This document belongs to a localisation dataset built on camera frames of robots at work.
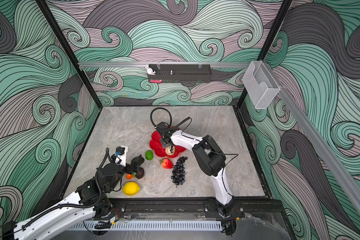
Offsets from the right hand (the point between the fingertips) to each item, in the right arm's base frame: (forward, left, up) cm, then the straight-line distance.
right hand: (169, 140), depth 97 cm
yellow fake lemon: (-31, +18, +2) cm, 36 cm away
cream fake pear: (-10, 0, +3) cm, 11 cm away
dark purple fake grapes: (-24, -6, 0) cm, 25 cm away
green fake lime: (-11, +12, 0) cm, 16 cm away
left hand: (-17, +17, +14) cm, 27 cm away
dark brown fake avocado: (-23, +15, +2) cm, 27 cm away
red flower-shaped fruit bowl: (-4, +8, 0) cm, 9 cm away
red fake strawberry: (-17, +1, +1) cm, 17 cm away
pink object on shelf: (+24, +8, +29) cm, 39 cm away
